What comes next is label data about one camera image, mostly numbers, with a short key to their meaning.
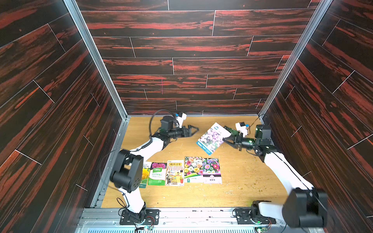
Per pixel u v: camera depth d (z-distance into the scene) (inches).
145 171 35.8
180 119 31.6
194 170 35.8
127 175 18.8
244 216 28.8
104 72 35.7
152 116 32.3
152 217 28.5
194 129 31.9
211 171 35.6
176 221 28.5
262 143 25.0
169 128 28.6
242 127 29.3
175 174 34.8
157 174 34.8
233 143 28.1
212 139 30.6
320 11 26.6
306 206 15.8
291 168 19.2
